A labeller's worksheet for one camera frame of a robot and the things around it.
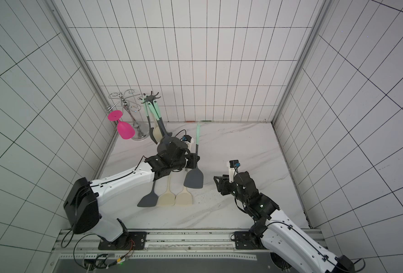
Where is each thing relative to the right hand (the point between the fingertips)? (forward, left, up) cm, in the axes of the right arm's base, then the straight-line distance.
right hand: (218, 173), depth 77 cm
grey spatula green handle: (-9, +34, -14) cm, 37 cm away
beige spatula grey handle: (-7, +17, -15) cm, 24 cm away
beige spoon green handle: (+19, +31, +16) cm, 40 cm away
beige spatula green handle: (-9, +25, -14) cm, 30 cm away
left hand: (+6, +11, +1) cm, 12 cm away
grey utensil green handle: (-3, +11, -1) cm, 11 cm away
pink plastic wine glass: (+24, +53, +1) cm, 58 cm away
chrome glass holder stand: (+35, +50, +13) cm, 62 cm away
